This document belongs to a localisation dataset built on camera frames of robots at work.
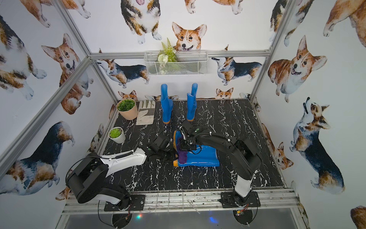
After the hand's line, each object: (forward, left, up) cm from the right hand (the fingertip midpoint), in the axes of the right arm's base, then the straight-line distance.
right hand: (179, 149), depth 85 cm
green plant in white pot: (+9, +41, +4) cm, 42 cm away
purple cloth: (-4, -2, +3) cm, 6 cm away
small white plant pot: (+7, +38, 0) cm, 38 cm away
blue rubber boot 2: (+25, +8, +12) cm, 29 cm away
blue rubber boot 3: (-4, -13, -2) cm, 14 cm away
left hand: (-3, -1, -2) cm, 4 cm away
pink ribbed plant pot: (+27, +37, 0) cm, 46 cm away
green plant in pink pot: (+32, +40, +5) cm, 52 cm away
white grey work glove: (+34, +29, -7) cm, 45 cm away
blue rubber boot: (+25, -8, +14) cm, 29 cm away
